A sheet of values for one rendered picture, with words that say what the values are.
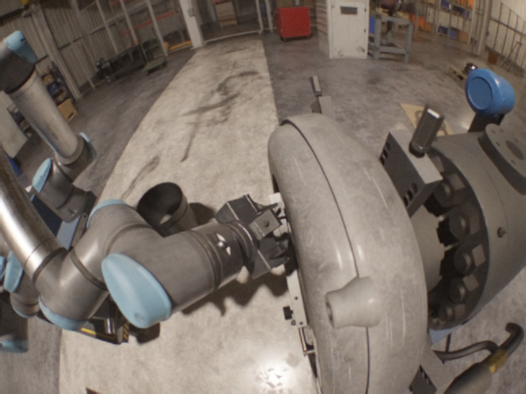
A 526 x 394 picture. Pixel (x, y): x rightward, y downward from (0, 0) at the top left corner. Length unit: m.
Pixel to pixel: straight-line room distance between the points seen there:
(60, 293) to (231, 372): 0.99
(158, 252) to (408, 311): 0.26
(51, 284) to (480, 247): 0.73
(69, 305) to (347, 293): 0.35
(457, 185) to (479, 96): 0.44
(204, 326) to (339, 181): 1.13
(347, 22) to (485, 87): 3.43
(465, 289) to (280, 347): 0.89
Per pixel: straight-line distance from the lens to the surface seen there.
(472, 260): 0.49
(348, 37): 4.13
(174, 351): 1.33
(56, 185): 1.07
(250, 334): 1.18
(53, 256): 0.37
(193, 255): 0.25
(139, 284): 0.22
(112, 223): 0.31
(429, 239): 0.53
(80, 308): 0.36
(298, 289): 0.59
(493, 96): 0.83
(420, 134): 0.22
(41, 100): 0.77
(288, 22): 5.49
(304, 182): 0.25
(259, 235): 0.35
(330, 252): 0.22
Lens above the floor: 1.15
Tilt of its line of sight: 52 degrees down
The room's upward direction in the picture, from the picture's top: 13 degrees counter-clockwise
